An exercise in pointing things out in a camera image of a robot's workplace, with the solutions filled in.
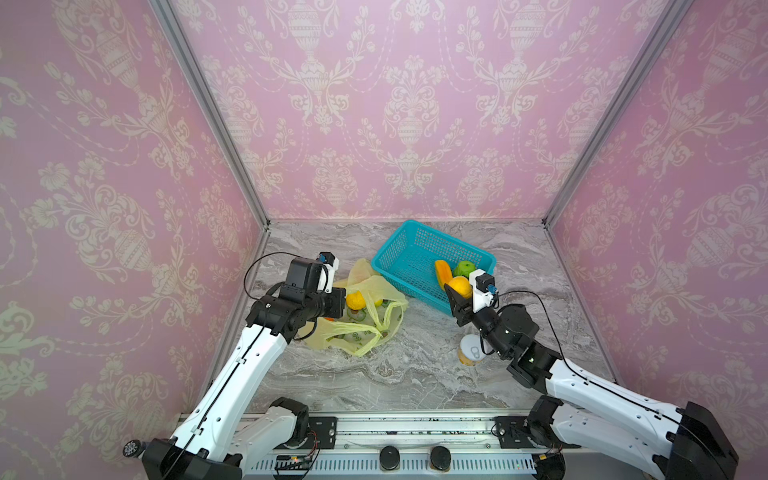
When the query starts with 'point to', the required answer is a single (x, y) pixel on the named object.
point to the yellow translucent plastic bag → (361, 331)
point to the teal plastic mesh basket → (406, 262)
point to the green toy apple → (464, 268)
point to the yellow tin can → (471, 350)
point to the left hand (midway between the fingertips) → (345, 298)
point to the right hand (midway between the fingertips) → (457, 281)
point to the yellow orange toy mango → (443, 272)
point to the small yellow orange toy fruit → (462, 286)
